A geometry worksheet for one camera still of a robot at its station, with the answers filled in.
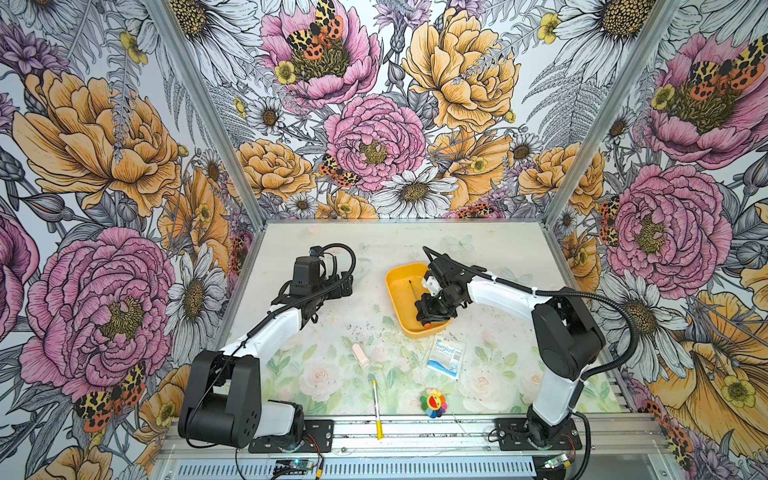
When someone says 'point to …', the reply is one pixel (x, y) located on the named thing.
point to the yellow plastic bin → (404, 286)
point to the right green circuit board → (555, 461)
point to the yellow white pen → (379, 423)
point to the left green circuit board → (303, 464)
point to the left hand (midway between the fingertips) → (338, 287)
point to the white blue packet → (446, 356)
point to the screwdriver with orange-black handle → (428, 325)
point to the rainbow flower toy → (434, 403)
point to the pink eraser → (360, 355)
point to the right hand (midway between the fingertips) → (425, 325)
